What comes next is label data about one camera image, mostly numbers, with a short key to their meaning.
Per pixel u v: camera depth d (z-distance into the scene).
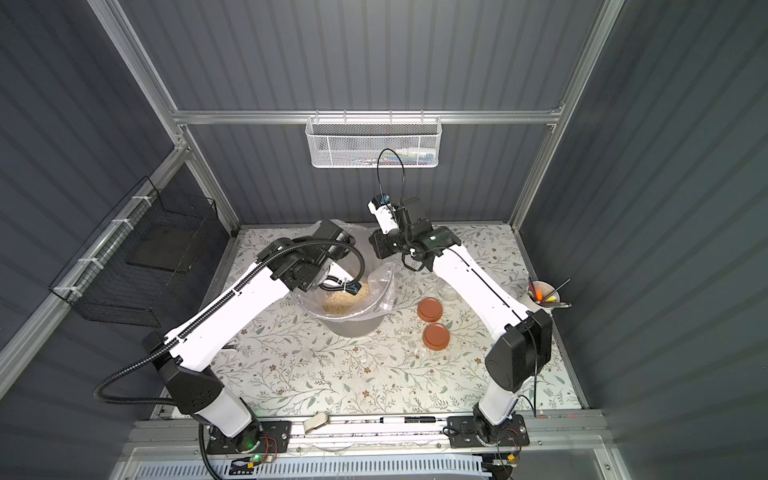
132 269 0.73
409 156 0.92
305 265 0.49
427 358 0.87
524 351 0.43
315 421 0.74
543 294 0.90
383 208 0.68
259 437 0.71
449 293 0.99
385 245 0.69
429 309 0.95
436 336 0.90
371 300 0.81
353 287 0.66
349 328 0.92
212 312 0.43
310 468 0.77
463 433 0.73
